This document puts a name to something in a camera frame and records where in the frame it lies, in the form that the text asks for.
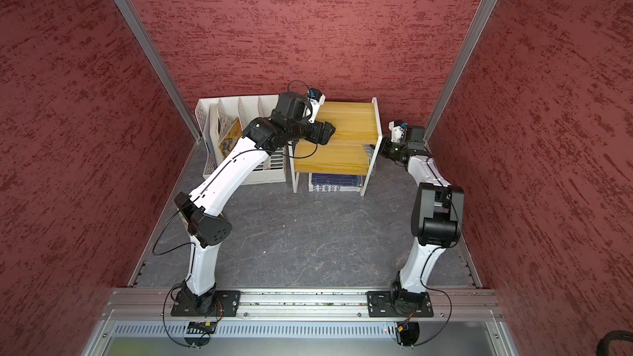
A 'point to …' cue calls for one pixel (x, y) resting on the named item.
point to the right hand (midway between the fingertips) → (371, 146)
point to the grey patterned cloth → (370, 149)
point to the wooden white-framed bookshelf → (353, 148)
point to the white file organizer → (221, 122)
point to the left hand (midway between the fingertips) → (321, 129)
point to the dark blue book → (335, 180)
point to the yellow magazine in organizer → (232, 138)
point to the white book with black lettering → (317, 188)
